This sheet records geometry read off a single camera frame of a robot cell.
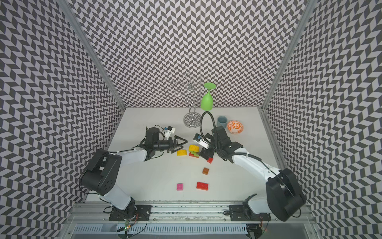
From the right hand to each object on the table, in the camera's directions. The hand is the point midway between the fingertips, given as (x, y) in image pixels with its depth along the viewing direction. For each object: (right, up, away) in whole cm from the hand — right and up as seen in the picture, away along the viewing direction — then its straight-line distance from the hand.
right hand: (201, 146), depth 83 cm
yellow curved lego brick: (-12, -5, +6) cm, 14 cm away
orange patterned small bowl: (+25, +10, +22) cm, 34 cm away
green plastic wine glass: (+4, +27, +8) cm, 28 cm away
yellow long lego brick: (-4, -2, +3) cm, 6 cm away
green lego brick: (-4, -6, +7) cm, 10 cm away
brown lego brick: (+2, -15, +2) cm, 15 cm away
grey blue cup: (+15, +14, +21) cm, 30 cm away
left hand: (-9, 0, +1) cm, 9 cm away
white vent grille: (-19, -37, -14) cm, 44 cm away
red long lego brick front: (0, -21, -3) cm, 21 cm away
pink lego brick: (-12, -21, -3) cm, 25 cm away
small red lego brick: (+5, -10, +7) cm, 13 cm away
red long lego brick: (-5, -7, +8) cm, 12 cm away
